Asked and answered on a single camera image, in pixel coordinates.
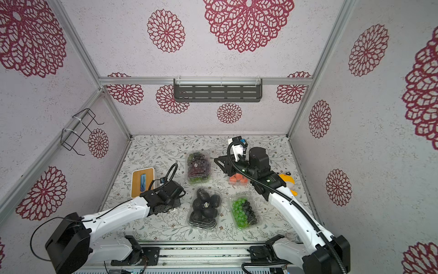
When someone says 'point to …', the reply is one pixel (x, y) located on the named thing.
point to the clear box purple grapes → (198, 166)
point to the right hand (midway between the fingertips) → (216, 158)
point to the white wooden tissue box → (141, 180)
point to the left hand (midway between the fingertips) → (175, 201)
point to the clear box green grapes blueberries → (245, 212)
